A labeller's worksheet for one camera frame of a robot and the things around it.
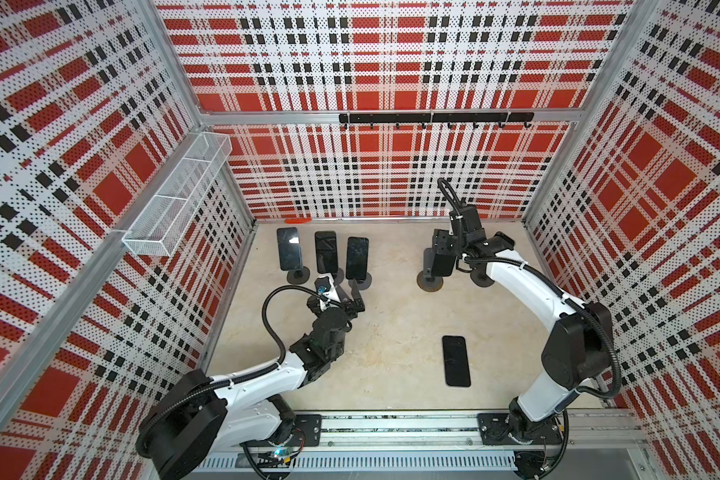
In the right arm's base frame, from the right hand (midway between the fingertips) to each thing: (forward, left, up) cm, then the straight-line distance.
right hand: (445, 239), depth 87 cm
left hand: (-14, +30, -4) cm, 34 cm away
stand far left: (+1, +49, -21) cm, 53 cm away
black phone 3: (+1, +27, -12) cm, 30 cm away
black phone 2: (+4, +37, -10) cm, 39 cm away
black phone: (+4, +50, -11) cm, 51 cm away
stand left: (-1, +34, -18) cm, 38 cm away
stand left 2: (-3, +26, -20) cm, 33 cm away
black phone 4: (-30, -2, -21) cm, 37 cm away
